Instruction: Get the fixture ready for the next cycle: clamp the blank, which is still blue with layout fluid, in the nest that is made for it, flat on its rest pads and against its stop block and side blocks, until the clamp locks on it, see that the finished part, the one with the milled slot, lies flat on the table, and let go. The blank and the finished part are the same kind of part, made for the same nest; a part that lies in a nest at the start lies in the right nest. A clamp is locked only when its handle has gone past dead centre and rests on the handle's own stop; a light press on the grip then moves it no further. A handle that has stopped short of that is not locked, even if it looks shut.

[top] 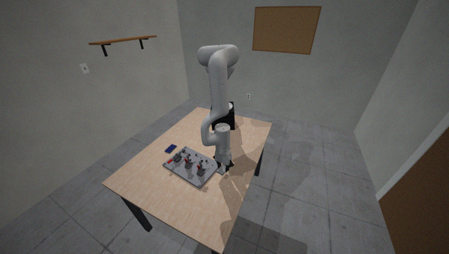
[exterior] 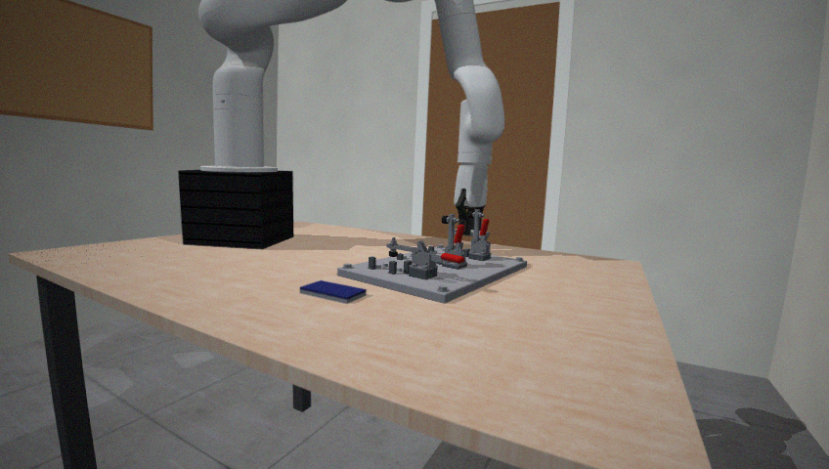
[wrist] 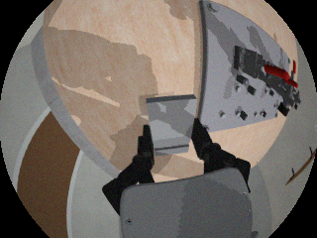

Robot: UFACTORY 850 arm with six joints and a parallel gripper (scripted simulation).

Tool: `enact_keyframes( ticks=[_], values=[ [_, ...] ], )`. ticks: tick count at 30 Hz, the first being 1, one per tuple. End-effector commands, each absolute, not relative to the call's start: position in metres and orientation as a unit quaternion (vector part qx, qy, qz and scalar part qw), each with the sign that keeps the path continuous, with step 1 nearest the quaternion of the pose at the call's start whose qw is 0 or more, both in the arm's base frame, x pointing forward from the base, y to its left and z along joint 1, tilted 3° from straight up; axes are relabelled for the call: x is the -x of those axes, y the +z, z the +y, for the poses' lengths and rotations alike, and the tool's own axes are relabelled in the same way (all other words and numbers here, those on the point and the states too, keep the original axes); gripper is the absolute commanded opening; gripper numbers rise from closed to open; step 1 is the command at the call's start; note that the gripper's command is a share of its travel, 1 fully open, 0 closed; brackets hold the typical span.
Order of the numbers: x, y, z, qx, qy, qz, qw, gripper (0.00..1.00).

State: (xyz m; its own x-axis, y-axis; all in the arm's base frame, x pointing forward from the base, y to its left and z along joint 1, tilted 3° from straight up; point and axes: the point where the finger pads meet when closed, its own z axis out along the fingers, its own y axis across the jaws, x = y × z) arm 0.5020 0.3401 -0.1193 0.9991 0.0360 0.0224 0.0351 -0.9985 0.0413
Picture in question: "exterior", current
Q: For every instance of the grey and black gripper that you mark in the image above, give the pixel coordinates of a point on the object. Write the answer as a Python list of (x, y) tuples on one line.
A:
[(470, 193)]

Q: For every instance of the blue rectangular block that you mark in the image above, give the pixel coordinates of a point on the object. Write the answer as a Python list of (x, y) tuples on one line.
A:
[(333, 291)]

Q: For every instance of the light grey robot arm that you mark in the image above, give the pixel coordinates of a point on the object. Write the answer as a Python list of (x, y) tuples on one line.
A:
[(244, 27)]

